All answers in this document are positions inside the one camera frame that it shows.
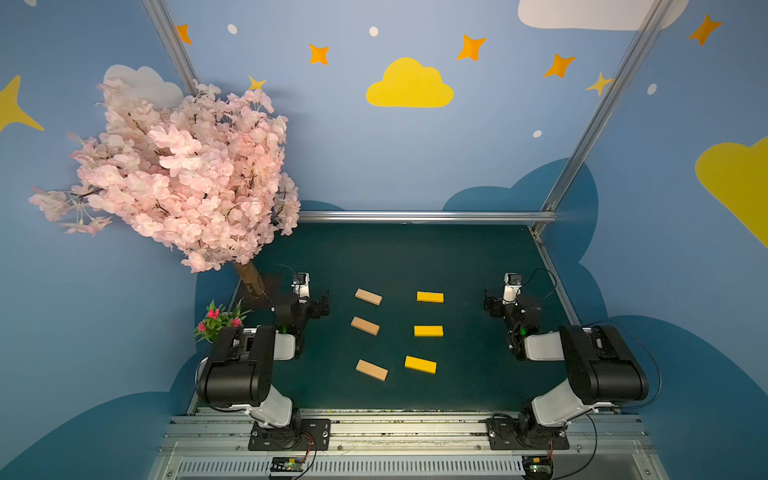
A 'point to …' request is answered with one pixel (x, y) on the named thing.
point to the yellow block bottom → (420, 364)
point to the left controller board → (287, 464)
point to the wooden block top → (367, 296)
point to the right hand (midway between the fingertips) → (505, 287)
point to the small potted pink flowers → (218, 317)
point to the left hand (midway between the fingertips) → (312, 287)
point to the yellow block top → (433, 297)
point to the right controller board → (538, 467)
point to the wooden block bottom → (371, 369)
